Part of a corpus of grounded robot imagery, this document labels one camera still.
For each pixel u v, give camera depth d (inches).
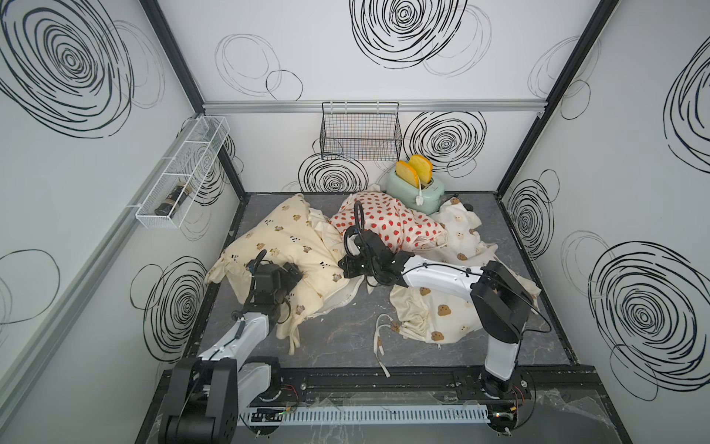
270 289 26.3
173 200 26.4
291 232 36.9
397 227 35.0
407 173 39.1
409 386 29.7
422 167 39.3
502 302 18.9
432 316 32.5
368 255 26.2
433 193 39.1
